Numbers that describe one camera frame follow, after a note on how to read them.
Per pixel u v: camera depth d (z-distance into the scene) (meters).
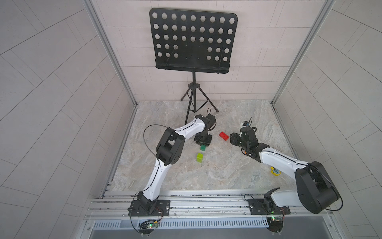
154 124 0.56
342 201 0.39
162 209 0.71
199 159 0.85
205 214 0.70
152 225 0.65
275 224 0.68
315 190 0.41
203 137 0.82
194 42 0.68
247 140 0.67
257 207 0.71
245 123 0.79
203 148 0.91
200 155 0.84
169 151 0.56
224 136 0.96
